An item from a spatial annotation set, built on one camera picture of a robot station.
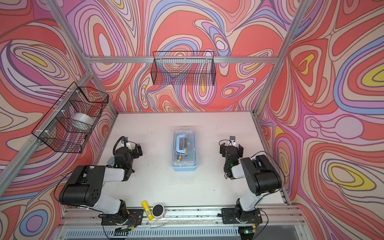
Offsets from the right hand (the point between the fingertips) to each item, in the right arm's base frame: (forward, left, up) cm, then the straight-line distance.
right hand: (232, 147), depth 96 cm
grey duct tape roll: (+1, +80, +30) cm, 86 cm away
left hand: (+2, +64, +5) cm, 64 cm away
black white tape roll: (-36, +43, +2) cm, 56 cm away
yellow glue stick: (-35, +50, 0) cm, 61 cm away
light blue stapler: (-8, +75, +3) cm, 76 cm away
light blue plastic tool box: (-14, +31, +3) cm, 34 cm away
